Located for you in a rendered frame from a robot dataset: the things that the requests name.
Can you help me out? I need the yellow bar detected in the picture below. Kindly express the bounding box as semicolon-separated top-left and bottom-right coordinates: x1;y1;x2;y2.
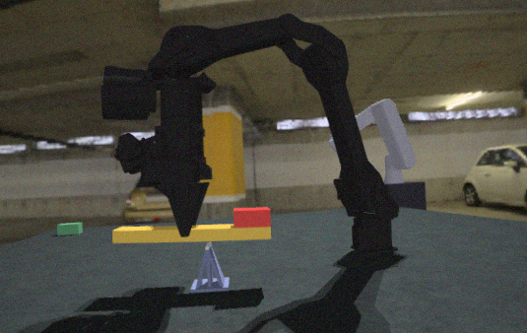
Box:
112;207;271;243

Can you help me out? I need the green rectangular block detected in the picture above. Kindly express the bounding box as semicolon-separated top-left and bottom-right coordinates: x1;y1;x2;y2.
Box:
57;223;83;235

